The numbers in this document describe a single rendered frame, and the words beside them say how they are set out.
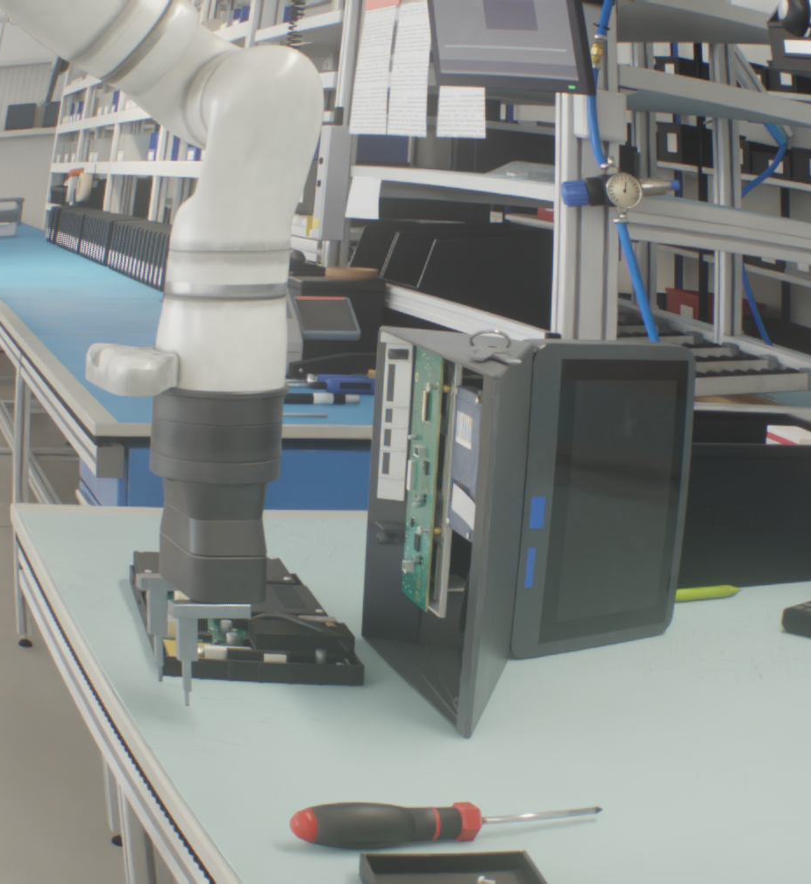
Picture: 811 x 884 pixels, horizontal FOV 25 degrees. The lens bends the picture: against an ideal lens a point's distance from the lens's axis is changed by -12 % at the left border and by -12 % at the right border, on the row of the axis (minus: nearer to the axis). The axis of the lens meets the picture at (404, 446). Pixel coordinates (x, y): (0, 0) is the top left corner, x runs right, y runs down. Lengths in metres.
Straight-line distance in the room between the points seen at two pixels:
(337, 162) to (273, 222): 2.80
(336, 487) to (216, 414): 1.78
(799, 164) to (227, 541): 6.83
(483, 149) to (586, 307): 0.98
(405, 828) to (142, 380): 0.29
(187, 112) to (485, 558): 0.30
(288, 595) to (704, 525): 0.36
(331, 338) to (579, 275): 0.66
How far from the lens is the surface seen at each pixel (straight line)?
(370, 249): 3.88
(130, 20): 1.02
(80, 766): 4.03
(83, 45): 1.02
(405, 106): 3.51
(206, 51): 1.09
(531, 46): 2.51
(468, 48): 2.60
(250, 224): 1.05
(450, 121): 3.26
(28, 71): 12.38
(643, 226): 2.88
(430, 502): 1.22
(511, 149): 3.78
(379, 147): 5.64
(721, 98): 2.94
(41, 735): 4.23
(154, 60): 1.03
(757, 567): 1.57
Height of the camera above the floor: 1.33
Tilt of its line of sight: 9 degrees down
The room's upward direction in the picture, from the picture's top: 3 degrees clockwise
